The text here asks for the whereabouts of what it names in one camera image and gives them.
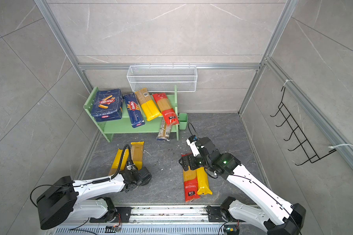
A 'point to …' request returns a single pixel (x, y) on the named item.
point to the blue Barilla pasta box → (107, 105)
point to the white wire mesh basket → (163, 78)
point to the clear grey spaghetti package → (164, 131)
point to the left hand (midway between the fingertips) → (142, 177)
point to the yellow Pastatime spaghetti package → (115, 164)
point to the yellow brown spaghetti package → (149, 108)
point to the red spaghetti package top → (169, 116)
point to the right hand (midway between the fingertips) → (188, 158)
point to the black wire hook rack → (304, 143)
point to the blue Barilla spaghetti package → (136, 116)
